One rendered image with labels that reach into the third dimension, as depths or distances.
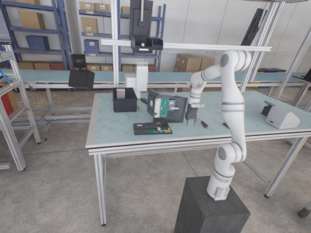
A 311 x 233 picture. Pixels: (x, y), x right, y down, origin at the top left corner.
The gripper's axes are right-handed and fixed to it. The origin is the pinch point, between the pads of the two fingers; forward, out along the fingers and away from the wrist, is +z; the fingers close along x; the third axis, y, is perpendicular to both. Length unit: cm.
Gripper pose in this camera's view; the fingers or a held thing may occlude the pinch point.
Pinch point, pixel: (190, 127)
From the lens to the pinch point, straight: 124.4
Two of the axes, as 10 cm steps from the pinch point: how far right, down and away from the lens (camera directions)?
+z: -0.6, 8.8, 4.7
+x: -9.9, 0.2, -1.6
